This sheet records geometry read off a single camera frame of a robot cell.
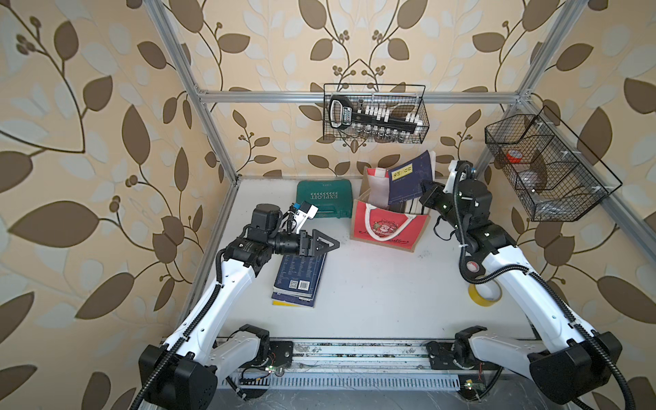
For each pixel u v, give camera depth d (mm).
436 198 640
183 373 368
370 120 845
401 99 910
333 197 1081
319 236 605
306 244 600
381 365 737
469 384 705
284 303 828
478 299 830
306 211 653
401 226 825
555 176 726
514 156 806
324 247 600
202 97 932
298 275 844
